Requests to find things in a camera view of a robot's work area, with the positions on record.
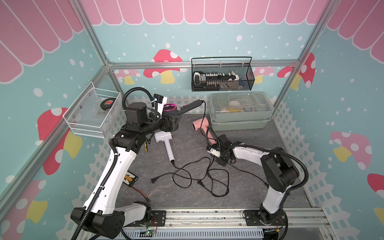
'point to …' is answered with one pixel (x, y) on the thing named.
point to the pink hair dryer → (203, 123)
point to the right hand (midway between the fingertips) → (220, 157)
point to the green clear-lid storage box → (240, 111)
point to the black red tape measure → (106, 104)
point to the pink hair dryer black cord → (200, 181)
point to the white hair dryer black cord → (154, 179)
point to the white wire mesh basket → (97, 112)
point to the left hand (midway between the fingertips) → (174, 117)
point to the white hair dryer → (165, 136)
